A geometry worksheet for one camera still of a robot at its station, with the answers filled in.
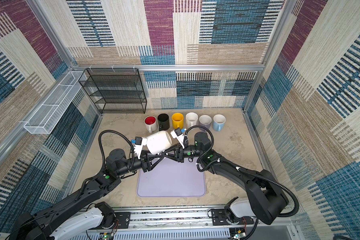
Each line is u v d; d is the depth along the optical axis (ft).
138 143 2.12
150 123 3.55
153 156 2.17
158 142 2.15
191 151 2.17
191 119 3.38
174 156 2.19
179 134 2.17
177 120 3.36
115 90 3.63
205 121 3.50
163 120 3.38
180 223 2.39
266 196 1.39
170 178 2.82
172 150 2.21
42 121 2.30
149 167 2.09
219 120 3.43
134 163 2.05
